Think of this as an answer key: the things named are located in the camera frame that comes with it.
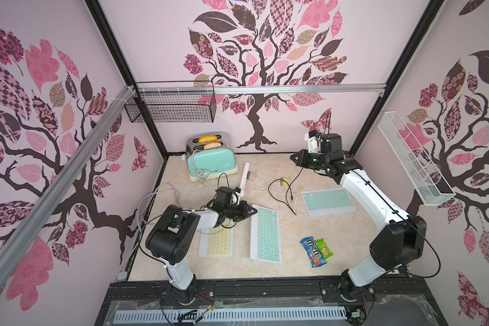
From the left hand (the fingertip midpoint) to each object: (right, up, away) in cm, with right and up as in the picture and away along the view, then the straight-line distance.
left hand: (255, 214), depth 90 cm
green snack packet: (+29, -14, -7) cm, 33 cm away
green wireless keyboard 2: (+36, +4, +10) cm, 38 cm away
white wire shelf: (+65, +16, -15) cm, 68 cm away
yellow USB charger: (+15, +14, +15) cm, 25 cm away
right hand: (+14, +25, -9) cm, 30 cm away
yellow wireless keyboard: (-17, -11, -3) cm, 21 cm away
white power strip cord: (-53, +9, +14) cm, 55 cm away
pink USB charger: (-2, +18, +17) cm, 25 cm away
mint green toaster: (-22, +28, +6) cm, 36 cm away
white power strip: (-7, +10, 0) cm, 12 cm away
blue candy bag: (+24, -14, -8) cm, 29 cm away
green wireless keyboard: (+4, -8, -5) cm, 10 cm away
